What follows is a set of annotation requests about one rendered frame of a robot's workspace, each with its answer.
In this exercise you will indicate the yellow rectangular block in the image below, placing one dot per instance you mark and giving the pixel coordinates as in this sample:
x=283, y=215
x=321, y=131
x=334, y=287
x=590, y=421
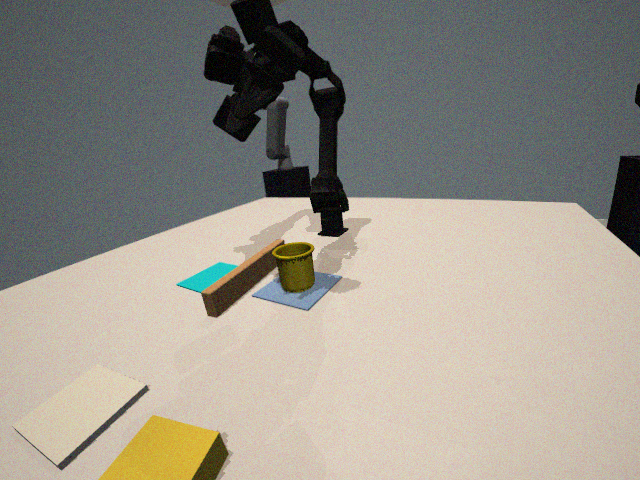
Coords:
x=168, y=450

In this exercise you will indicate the cream flat rectangular slab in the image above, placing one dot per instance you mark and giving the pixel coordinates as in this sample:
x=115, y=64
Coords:
x=66, y=424

